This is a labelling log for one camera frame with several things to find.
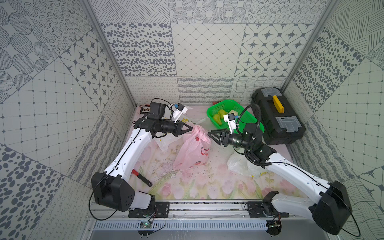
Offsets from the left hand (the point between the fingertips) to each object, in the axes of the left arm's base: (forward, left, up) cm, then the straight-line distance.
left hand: (195, 130), depth 71 cm
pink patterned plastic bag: (-8, 0, -5) cm, 9 cm away
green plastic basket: (+36, -15, -23) cm, 45 cm away
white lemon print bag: (-6, -25, -23) cm, 34 cm away
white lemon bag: (+8, +16, -25) cm, 31 cm away
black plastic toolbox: (+13, -50, -11) cm, 53 cm away
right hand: (-2, -7, -1) cm, 8 cm away
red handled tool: (-14, +31, -28) cm, 44 cm away
